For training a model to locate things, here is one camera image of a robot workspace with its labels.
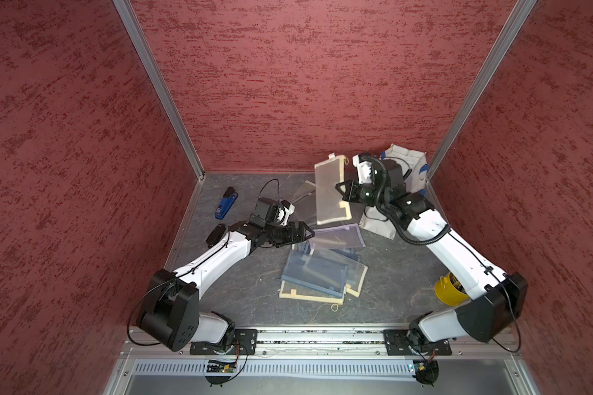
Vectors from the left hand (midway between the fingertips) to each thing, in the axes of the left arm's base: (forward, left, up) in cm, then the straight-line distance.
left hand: (303, 241), depth 81 cm
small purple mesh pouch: (+10, -16, -14) cm, 23 cm away
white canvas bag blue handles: (+29, -45, +2) cm, 54 cm away
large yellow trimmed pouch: (-7, -19, -14) cm, 25 cm away
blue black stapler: (+29, +34, -13) cm, 47 cm away
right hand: (+10, -10, +15) cm, 20 cm away
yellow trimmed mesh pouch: (+18, -8, +14) cm, 24 cm away
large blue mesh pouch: (-5, -4, -13) cm, 15 cm away
